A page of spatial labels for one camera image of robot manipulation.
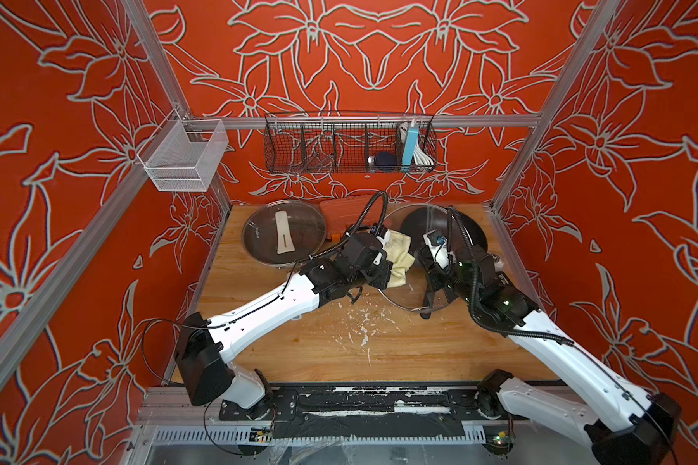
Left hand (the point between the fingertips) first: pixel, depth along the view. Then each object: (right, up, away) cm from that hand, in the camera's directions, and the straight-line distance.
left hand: (390, 262), depth 73 cm
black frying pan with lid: (+14, +11, +26) cm, 32 cm away
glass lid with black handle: (+9, -13, +17) cm, 23 cm away
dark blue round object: (+2, +32, +22) cm, 39 cm away
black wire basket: (-11, +39, +24) cm, 47 cm away
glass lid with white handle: (-33, +8, +21) cm, 40 cm away
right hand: (+8, +2, 0) cm, 8 cm away
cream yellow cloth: (+2, +4, -1) cm, 4 cm away
